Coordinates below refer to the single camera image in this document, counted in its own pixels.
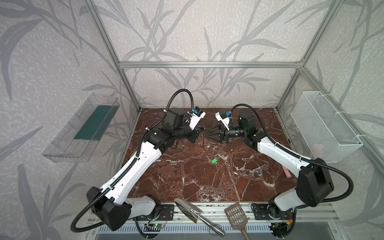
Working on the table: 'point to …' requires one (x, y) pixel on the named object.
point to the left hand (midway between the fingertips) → (204, 124)
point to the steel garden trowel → (193, 212)
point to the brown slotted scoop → (237, 218)
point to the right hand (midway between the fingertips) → (209, 129)
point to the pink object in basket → (318, 150)
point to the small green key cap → (214, 160)
